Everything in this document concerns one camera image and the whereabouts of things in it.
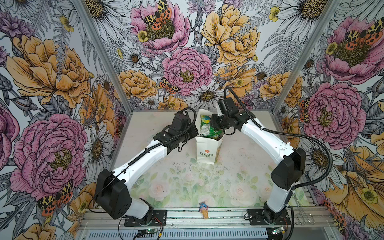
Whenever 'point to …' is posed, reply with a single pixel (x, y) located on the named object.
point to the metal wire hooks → (301, 216)
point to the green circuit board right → (277, 231)
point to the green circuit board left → (150, 230)
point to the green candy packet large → (207, 130)
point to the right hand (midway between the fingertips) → (211, 126)
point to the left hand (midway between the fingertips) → (197, 133)
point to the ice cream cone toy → (204, 209)
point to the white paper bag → (207, 149)
